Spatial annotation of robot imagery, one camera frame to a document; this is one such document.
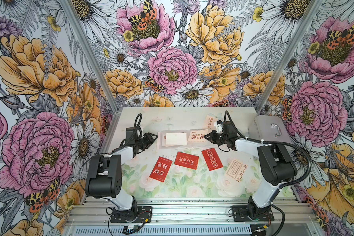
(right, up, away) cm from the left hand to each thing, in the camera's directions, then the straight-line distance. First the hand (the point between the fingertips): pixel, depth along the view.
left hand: (156, 141), depth 94 cm
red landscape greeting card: (+19, -12, 0) cm, 23 cm away
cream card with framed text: (+49, -17, -4) cm, 52 cm away
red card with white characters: (+3, -16, -4) cm, 17 cm away
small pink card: (+37, +11, +19) cm, 43 cm away
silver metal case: (+69, +8, -2) cm, 69 cm away
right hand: (+30, +1, +1) cm, 30 cm away
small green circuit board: (-8, -39, -23) cm, 46 cm away
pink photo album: (+13, 0, +8) cm, 15 cm away
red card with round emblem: (+35, -11, +1) cm, 37 cm away
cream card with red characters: (+26, +3, +7) cm, 27 cm away
